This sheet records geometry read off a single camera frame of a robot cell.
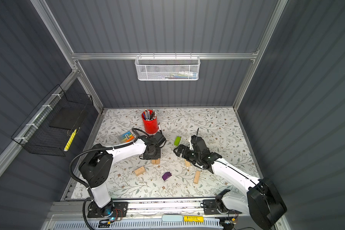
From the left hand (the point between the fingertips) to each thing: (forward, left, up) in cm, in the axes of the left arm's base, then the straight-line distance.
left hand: (156, 156), depth 91 cm
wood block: (-9, +9, 0) cm, 13 cm away
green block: (+11, -14, -1) cm, 18 cm away
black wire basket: (+4, +52, +25) cm, 58 cm away
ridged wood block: (-6, -20, -1) cm, 20 cm away
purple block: (-12, -6, -1) cm, 14 cm away
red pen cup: (+21, +4, +4) cm, 22 cm away
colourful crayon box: (+17, +21, -1) cm, 27 cm away
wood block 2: (-14, -24, -2) cm, 28 cm away
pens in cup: (+26, +5, +11) cm, 28 cm away
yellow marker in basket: (-2, +39, +25) cm, 47 cm away
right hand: (-4, -15, +9) cm, 18 cm away
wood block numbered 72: (-4, +1, 0) cm, 4 cm away
